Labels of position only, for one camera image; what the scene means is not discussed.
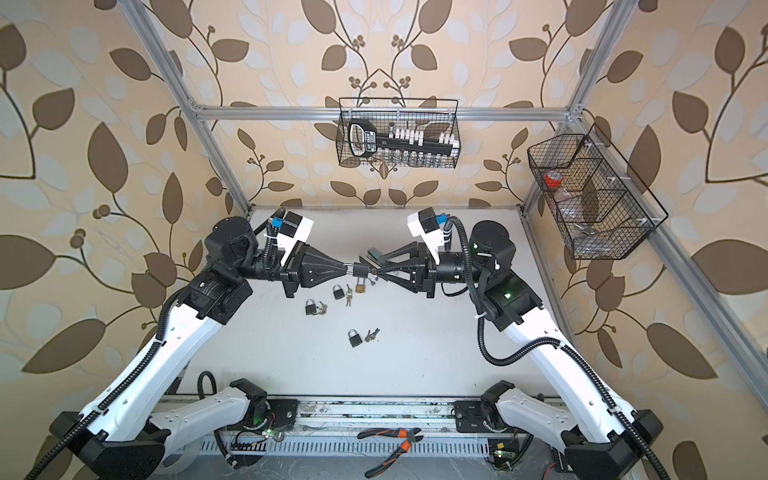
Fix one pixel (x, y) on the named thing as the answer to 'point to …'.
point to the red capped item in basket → (553, 178)
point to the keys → (371, 336)
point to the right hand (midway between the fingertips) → (382, 270)
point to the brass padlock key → (372, 283)
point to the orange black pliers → (408, 435)
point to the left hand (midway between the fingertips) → (344, 272)
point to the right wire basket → (598, 209)
